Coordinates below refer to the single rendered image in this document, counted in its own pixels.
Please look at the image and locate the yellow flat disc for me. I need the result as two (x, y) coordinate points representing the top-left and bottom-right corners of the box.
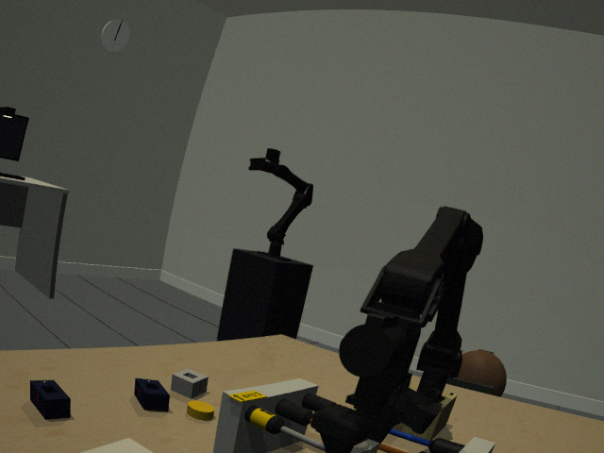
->
(187, 401), (214, 421)

